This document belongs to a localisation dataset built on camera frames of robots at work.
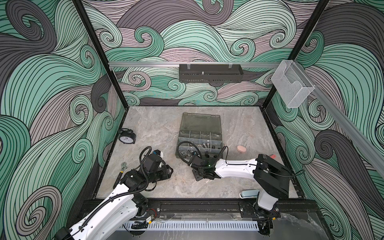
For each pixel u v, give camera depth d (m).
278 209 0.73
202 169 0.67
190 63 0.93
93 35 0.80
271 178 0.45
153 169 0.59
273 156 0.91
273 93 1.12
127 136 0.93
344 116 0.61
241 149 0.93
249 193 0.74
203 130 1.07
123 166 0.88
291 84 0.80
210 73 0.98
